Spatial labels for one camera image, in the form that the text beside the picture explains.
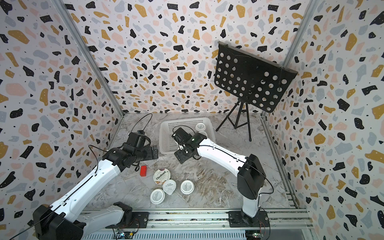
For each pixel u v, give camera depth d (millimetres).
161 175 837
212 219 759
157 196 761
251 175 449
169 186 791
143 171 903
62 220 368
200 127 1045
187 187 783
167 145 1002
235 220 733
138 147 606
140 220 735
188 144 574
